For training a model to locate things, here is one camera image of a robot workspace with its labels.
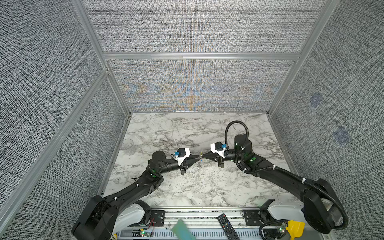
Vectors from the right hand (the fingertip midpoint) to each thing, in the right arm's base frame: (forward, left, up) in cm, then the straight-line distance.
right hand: (202, 153), depth 72 cm
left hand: (-2, +2, -1) cm, 3 cm away
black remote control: (-29, -12, -21) cm, 37 cm away
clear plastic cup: (+18, +48, -17) cm, 55 cm away
